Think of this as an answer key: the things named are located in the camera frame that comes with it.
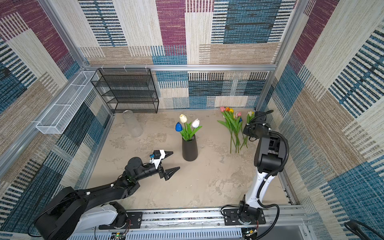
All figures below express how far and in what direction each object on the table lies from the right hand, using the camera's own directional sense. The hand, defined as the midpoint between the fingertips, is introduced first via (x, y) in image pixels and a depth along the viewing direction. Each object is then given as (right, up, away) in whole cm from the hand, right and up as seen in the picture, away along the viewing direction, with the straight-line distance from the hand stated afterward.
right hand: (248, 132), depth 101 cm
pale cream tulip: (+5, +12, +10) cm, 16 cm away
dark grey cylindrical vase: (-39, -10, -10) cm, 41 cm away
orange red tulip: (-10, +5, +7) cm, 13 cm away
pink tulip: (-15, +16, +12) cm, 25 cm away
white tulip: (-35, +5, -25) cm, 44 cm away
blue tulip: (-43, +3, -29) cm, 53 cm away
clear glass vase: (-75, +3, -1) cm, 75 cm away
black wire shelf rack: (-84, +30, +9) cm, 89 cm away
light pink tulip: (-3, +12, +9) cm, 16 cm away
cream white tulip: (-39, +4, -23) cm, 46 cm away
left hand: (-45, -12, -26) cm, 53 cm away
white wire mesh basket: (-100, +8, -29) cm, 105 cm away
